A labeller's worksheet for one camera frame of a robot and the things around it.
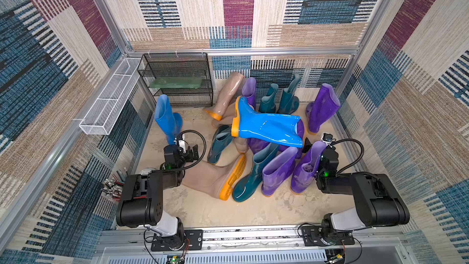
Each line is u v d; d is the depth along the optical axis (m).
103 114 0.94
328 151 0.76
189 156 0.81
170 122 0.81
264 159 0.67
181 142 0.82
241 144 0.90
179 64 1.02
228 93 0.97
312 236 0.73
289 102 0.97
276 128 0.74
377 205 0.44
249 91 0.99
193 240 0.73
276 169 0.64
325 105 0.94
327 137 0.76
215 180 0.85
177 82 0.96
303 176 0.69
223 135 0.81
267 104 0.86
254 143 0.87
